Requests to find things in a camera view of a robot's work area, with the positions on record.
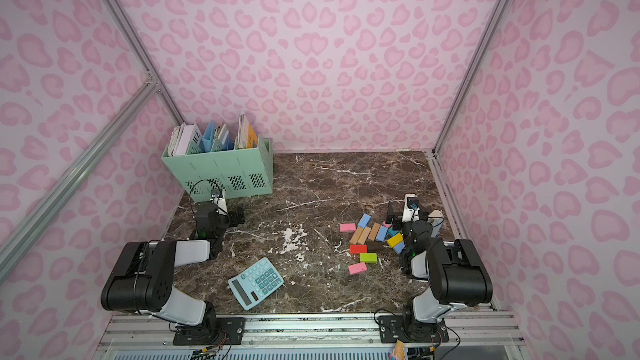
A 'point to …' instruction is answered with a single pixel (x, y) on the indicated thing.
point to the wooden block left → (355, 237)
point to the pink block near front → (357, 268)
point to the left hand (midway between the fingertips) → (229, 202)
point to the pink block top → (347, 227)
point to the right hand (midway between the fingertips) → (403, 200)
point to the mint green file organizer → (238, 172)
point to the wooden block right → (374, 231)
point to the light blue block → (364, 221)
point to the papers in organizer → (190, 139)
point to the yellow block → (395, 240)
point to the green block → (368, 257)
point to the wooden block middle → (364, 235)
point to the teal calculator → (254, 284)
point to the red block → (357, 249)
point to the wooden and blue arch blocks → (435, 218)
